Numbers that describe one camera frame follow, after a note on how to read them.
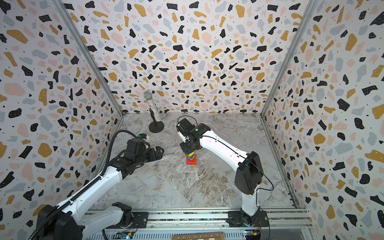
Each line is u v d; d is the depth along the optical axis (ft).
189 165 3.03
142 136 2.41
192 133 1.89
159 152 2.45
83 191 1.47
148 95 2.88
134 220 2.40
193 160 2.96
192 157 2.92
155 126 3.68
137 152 2.08
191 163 3.02
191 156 2.88
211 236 2.22
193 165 3.03
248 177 1.52
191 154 2.51
